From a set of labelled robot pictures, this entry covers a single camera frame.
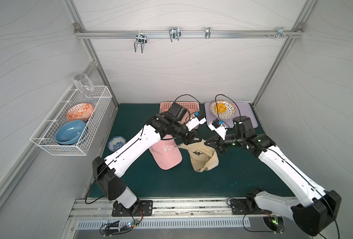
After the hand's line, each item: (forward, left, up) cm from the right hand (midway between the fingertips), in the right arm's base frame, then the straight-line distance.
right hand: (206, 141), depth 71 cm
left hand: (-2, +3, +4) cm, 5 cm away
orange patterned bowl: (+8, +62, +10) cm, 64 cm away
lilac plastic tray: (+46, -35, -25) cm, 63 cm away
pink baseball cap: (+1, +22, -19) cm, 29 cm away
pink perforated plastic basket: (+42, +6, -21) cm, 48 cm away
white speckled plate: (+41, -24, -24) cm, 53 cm away
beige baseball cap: (-4, +1, -9) cm, 10 cm away
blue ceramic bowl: (-5, +60, +11) cm, 61 cm away
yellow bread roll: (+44, -17, -23) cm, 53 cm away
